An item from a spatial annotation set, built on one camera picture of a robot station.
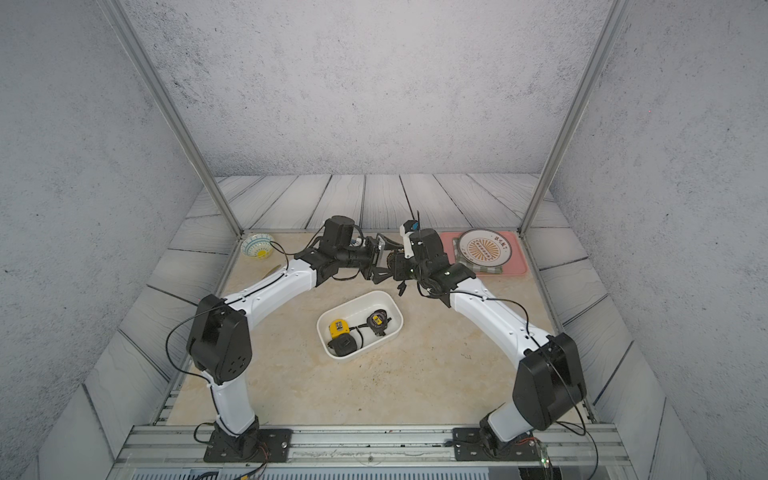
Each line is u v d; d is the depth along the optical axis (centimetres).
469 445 72
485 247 114
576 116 87
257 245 115
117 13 70
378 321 91
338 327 92
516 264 110
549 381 42
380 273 79
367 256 75
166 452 73
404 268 73
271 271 110
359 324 94
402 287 87
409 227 72
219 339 49
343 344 87
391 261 83
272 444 73
